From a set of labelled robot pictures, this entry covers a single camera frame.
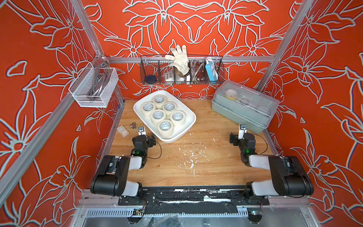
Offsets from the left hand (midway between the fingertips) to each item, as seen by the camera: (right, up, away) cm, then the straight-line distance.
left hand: (145, 134), depth 93 cm
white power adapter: (+16, +40, +1) cm, 43 cm away
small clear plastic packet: (-18, +2, +7) cm, 20 cm away
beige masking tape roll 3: (+15, +20, +18) cm, 30 cm away
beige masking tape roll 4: (+6, +12, +14) cm, 20 cm away
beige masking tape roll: (+6, +26, +23) cm, 35 cm away
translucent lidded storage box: (+66, +19, -3) cm, 68 cm away
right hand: (+62, +2, -1) cm, 62 cm away
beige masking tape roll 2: (-4, +18, +18) cm, 26 cm away
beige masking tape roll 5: (+22, +11, +14) cm, 28 cm away
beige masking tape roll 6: (+13, +3, +8) cm, 15 cm away
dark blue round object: (+3, +39, +5) cm, 39 cm away
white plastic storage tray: (+23, +2, +8) cm, 24 cm away
